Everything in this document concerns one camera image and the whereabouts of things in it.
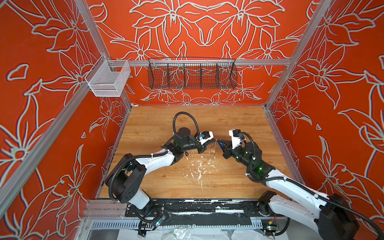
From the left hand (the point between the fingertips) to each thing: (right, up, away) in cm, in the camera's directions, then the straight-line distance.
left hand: (214, 137), depth 76 cm
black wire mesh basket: (-11, +41, +21) cm, 47 cm away
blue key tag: (+4, -3, -2) cm, 5 cm away
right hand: (+2, -1, -1) cm, 2 cm away
